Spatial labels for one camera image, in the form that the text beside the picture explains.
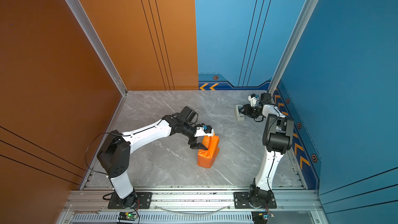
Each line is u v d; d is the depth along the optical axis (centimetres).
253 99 95
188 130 71
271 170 60
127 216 71
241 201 72
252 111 89
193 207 73
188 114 69
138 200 72
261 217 70
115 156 47
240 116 100
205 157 74
